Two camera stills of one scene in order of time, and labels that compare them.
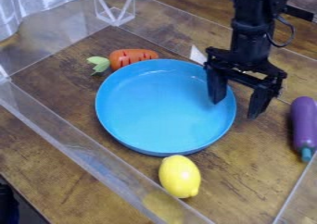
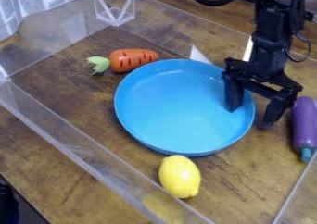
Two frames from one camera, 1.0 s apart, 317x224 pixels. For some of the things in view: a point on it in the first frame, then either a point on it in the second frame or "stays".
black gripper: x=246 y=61 → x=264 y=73
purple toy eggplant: x=304 y=126 stays
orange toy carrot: x=122 y=57 stays
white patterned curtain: x=25 y=1 stays
